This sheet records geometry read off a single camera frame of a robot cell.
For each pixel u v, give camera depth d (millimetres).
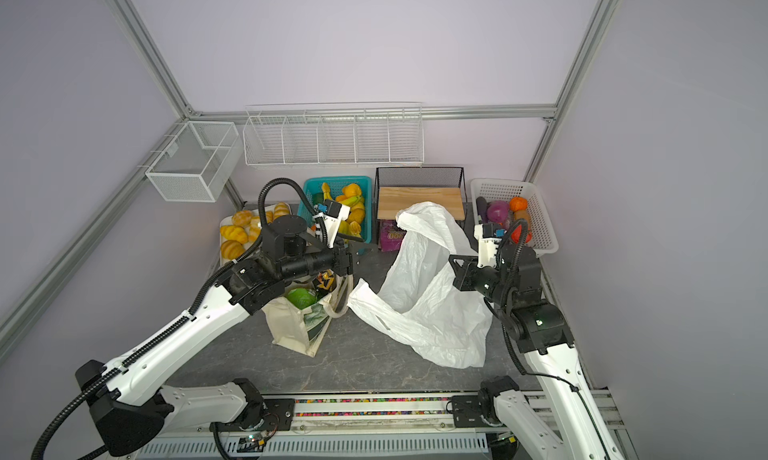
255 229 1104
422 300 643
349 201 1104
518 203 1120
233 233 1082
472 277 588
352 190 1120
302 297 778
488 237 588
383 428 731
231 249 1023
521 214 1120
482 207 1126
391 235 1019
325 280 806
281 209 1157
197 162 951
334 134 1011
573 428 390
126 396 382
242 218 1117
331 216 565
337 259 570
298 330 746
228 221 1147
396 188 1023
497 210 1078
